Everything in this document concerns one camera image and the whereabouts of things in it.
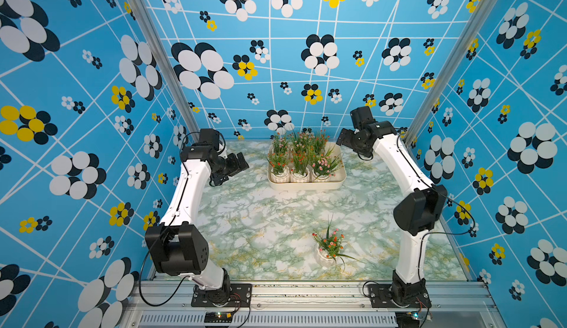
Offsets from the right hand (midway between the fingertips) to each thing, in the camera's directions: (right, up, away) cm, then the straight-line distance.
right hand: (352, 143), depth 90 cm
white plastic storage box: (-4, -17, +11) cm, 21 cm away
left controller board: (-49, -59, -17) cm, 79 cm away
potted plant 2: (-21, +1, +9) cm, 23 cm away
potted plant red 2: (-21, -12, +9) cm, 26 cm away
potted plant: (-30, 0, +10) cm, 32 cm away
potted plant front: (-12, -36, -18) cm, 42 cm away
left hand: (-44, -10, -7) cm, 45 cm away
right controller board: (+12, -58, -20) cm, 62 cm away
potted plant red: (-30, -13, +9) cm, 34 cm away
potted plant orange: (-13, +1, +12) cm, 17 cm away
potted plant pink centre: (-11, -9, +1) cm, 14 cm away
